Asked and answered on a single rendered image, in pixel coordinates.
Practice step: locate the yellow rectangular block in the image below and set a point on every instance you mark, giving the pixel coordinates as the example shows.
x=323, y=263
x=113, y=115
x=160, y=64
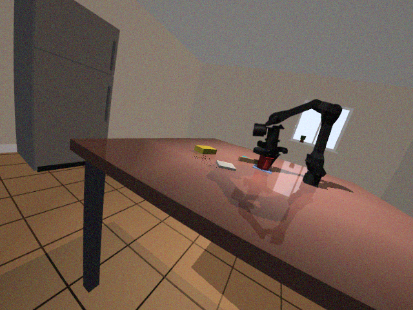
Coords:
x=205, y=149

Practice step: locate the white square block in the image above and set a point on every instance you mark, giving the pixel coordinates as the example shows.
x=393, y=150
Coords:
x=225, y=165

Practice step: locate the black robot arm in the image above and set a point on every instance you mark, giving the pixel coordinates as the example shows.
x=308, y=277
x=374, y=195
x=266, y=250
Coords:
x=315, y=161

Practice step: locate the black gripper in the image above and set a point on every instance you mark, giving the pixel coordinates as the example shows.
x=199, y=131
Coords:
x=271, y=149

